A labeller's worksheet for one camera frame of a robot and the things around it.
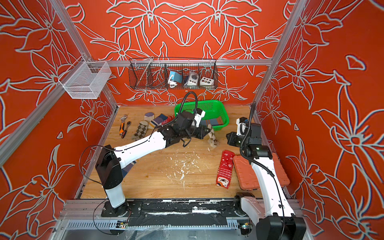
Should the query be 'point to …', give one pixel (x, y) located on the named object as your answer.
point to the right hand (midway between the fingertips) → (225, 134)
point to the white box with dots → (204, 81)
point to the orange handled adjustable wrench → (122, 124)
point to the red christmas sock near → (225, 169)
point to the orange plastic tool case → (246, 177)
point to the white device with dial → (193, 79)
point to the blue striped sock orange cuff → (216, 121)
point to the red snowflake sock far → (169, 119)
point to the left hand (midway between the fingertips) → (212, 129)
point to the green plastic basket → (213, 109)
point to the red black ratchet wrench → (125, 132)
